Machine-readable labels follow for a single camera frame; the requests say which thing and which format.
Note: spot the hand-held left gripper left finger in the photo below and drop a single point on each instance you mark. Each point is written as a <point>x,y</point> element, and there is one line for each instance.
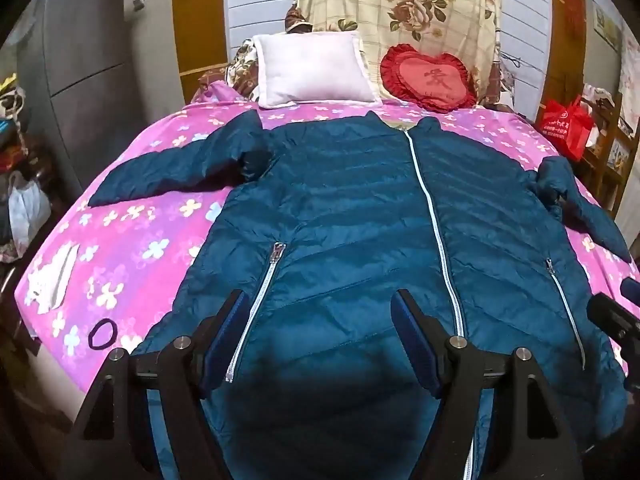
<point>229,342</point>

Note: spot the red heart-shaped cushion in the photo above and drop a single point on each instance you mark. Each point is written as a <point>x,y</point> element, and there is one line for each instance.
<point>430,80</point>

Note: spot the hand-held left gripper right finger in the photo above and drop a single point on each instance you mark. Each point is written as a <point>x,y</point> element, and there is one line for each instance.
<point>412,340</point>

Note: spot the cream rose-print blanket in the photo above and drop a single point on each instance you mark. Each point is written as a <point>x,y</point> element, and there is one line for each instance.
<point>400,0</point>

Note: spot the dark blue puffer jacket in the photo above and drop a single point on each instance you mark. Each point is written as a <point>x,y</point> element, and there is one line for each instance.
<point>350,210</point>

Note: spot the red shopping bag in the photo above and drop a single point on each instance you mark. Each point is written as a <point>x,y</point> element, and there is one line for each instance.
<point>565,130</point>

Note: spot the brown floral quilt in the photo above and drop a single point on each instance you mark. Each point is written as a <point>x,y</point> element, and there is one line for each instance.
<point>240,72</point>

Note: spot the cluttered storage rack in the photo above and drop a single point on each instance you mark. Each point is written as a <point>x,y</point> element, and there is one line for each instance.
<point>10,120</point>

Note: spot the pink floral bed sheet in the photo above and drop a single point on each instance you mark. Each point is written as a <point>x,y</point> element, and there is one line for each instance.
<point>150,240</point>

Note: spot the white folded cloth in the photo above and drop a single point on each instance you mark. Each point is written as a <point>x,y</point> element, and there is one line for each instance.
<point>52,280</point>

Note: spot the white square pillow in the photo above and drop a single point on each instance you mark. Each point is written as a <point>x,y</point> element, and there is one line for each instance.
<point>310,70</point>

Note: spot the wall calendar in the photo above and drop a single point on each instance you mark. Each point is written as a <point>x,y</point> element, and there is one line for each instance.
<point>607,25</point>

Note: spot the wooden shelf rack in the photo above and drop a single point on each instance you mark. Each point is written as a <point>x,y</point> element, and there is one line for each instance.
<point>607,170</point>

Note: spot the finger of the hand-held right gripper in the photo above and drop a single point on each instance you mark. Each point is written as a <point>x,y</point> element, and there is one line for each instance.
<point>631,288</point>
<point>615,322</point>

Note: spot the white plastic bag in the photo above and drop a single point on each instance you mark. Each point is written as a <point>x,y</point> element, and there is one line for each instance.
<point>27,210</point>

